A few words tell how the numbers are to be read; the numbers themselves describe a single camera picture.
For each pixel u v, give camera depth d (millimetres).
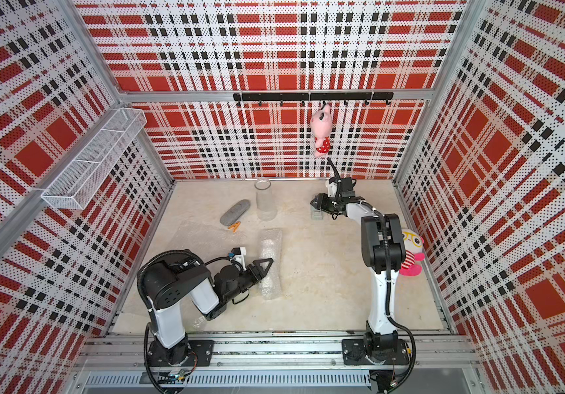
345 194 845
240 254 846
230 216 1055
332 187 978
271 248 903
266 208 1049
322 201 932
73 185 690
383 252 524
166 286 490
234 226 1043
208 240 994
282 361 734
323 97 891
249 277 800
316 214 1069
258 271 816
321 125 912
